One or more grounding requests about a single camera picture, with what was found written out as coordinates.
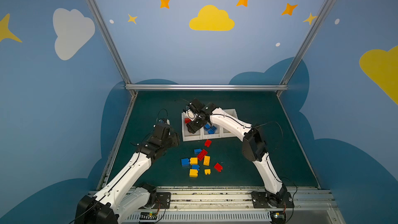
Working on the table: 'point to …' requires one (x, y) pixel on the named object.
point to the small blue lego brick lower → (196, 167)
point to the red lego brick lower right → (218, 167)
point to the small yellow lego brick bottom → (207, 171)
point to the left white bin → (186, 136)
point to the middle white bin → (217, 134)
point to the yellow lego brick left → (194, 160)
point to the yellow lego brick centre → (206, 162)
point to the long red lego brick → (202, 154)
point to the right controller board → (278, 216)
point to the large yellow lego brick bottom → (193, 173)
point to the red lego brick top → (208, 143)
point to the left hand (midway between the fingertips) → (175, 135)
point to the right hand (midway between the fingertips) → (193, 126)
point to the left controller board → (147, 215)
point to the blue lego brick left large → (185, 162)
